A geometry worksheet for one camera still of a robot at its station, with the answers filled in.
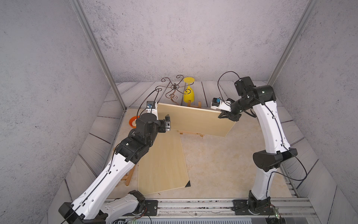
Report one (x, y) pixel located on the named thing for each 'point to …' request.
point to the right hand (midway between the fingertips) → (221, 112)
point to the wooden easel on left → (127, 177)
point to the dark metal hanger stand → (171, 94)
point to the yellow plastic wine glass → (189, 92)
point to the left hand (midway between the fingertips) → (162, 115)
